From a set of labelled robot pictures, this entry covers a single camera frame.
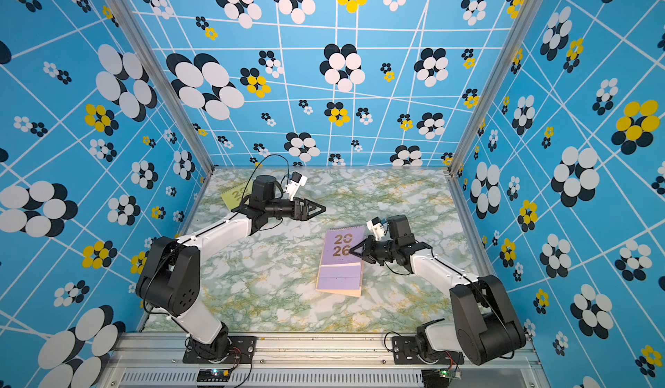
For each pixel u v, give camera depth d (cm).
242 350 73
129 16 74
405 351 72
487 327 42
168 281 46
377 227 82
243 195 71
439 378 69
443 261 54
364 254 75
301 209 75
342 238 87
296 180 78
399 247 69
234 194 109
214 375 72
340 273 84
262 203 70
